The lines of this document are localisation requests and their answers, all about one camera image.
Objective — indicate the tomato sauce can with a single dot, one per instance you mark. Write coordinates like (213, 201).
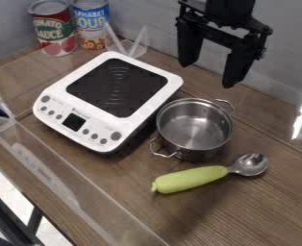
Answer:
(53, 26)

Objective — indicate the green handled metal spoon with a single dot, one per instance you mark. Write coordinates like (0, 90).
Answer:
(248, 166)

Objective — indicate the silver pot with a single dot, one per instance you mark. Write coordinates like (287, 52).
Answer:
(193, 129)

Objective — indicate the clear acrylic bracket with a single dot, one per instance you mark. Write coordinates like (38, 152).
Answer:
(132, 48)

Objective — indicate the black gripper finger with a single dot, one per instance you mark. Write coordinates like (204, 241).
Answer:
(245, 51)
(189, 41)

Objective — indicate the alphabet soup can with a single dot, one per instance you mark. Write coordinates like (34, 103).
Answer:
(90, 16)

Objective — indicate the white and black stove top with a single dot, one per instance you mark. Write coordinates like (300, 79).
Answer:
(101, 103)

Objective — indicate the clear acrylic front panel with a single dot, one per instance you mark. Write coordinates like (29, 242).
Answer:
(105, 217)

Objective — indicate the black table leg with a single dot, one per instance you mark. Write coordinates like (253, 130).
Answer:
(15, 233)

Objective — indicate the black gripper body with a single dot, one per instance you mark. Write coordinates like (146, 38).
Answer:
(204, 16)

